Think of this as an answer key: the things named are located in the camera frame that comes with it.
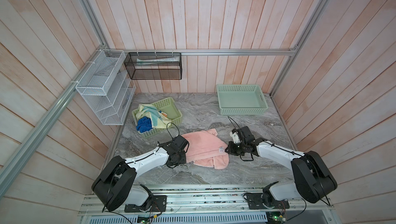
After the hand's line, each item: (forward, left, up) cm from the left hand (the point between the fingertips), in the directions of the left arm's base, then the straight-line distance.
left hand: (181, 163), depth 86 cm
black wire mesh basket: (+57, +20, +26) cm, 66 cm away
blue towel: (+20, +23, +9) cm, 32 cm away
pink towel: (+7, -15, +3) cm, 16 cm away
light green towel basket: (+42, +12, +2) cm, 43 cm away
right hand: (+8, -26, +2) cm, 27 cm away
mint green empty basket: (+48, -44, +2) cm, 65 cm away
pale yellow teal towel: (+22, +15, +11) cm, 29 cm away
